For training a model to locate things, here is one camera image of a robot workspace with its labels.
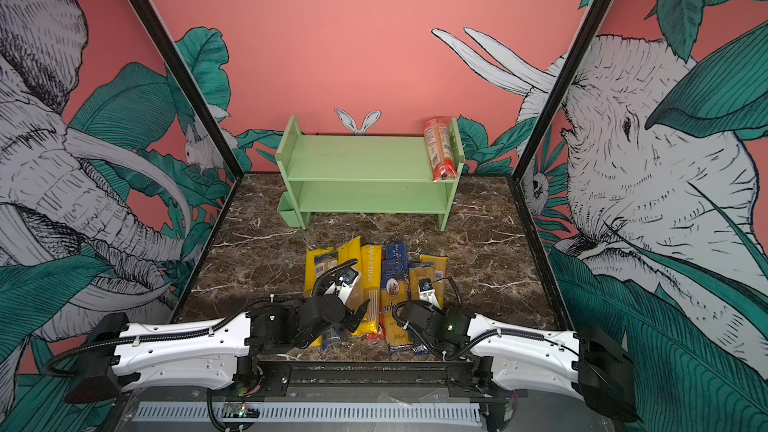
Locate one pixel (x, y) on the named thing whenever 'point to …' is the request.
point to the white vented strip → (321, 413)
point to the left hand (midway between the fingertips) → (356, 290)
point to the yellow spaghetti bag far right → (440, 265)
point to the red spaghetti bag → (381, 334)
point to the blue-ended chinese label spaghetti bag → (419, 270)
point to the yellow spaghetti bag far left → (309, 277)
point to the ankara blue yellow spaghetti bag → (395, 288)
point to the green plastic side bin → (285, 209)
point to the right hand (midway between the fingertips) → (418, 319)
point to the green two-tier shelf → (364, 174)
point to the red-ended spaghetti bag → (438, 137)
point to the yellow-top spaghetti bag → (348, 253)
